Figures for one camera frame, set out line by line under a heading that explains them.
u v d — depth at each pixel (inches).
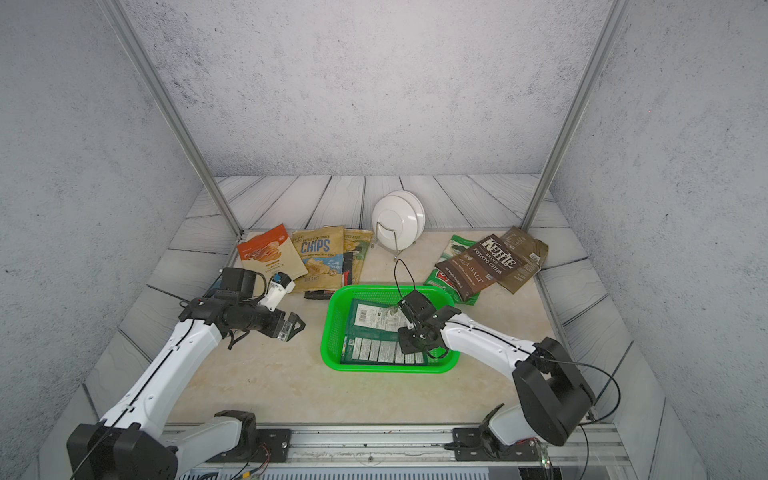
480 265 42.3
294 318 28.0
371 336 35.0
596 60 30.5
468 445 28.7
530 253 44.6
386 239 42.7
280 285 28.0
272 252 44.9
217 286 24.1
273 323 27.2
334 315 34.7
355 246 45.1
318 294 40.0
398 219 40.8
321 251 43.8
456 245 45.4
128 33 28.7
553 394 16.7
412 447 29.2
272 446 28.6
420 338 24.2
